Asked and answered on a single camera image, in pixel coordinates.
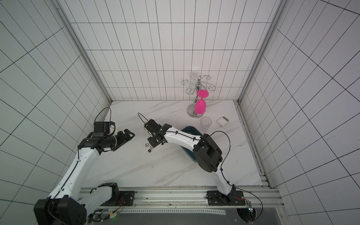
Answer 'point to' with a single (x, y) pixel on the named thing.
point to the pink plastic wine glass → (200, 105)
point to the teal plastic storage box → (188, 152)
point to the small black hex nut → (149, 150)
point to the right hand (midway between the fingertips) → (149, 143)
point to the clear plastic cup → (205, 123)
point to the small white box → (222, 121)
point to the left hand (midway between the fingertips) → (128, 140)
